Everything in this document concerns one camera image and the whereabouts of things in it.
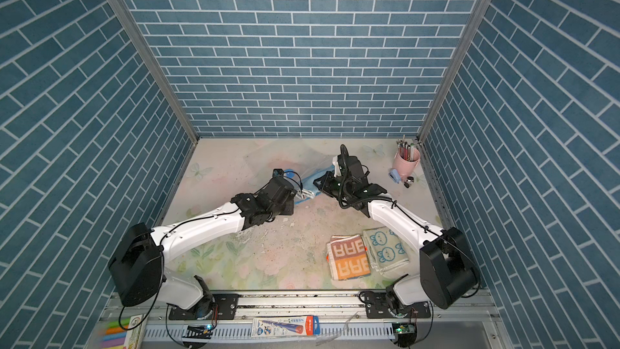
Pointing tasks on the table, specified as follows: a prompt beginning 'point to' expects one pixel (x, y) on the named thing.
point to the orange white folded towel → (347, 257)
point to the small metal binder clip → (409, 180)
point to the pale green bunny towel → (387, 251)
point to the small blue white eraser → (395, 175)
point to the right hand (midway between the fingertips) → (316, 182)
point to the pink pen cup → (406, 168)
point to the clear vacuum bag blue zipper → (301, 164)
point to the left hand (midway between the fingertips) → (297, 203)
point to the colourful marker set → (126, 333)
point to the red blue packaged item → (284, 326)
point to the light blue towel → (307, 183)
